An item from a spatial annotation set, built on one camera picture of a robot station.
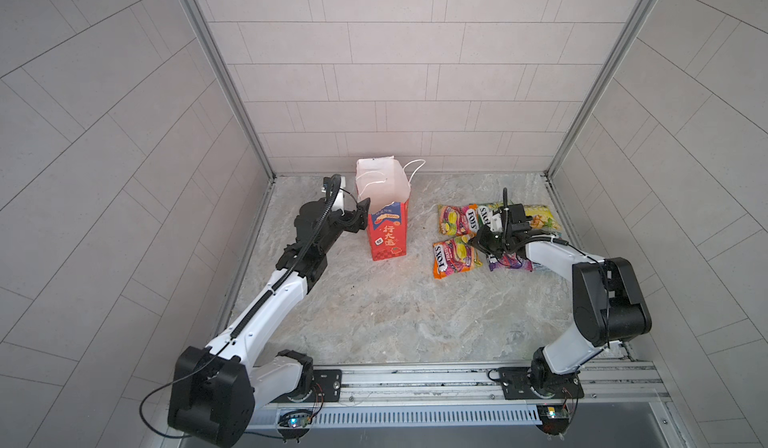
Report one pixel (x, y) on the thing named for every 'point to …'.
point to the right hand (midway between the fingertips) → (467, 238)
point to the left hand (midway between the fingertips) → (362, 193)
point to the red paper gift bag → (387, 184)
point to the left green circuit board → (296, 419)
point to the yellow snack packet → (542, 218)
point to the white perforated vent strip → (276, 417)
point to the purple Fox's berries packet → (510, 261)
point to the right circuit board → (554, 418)
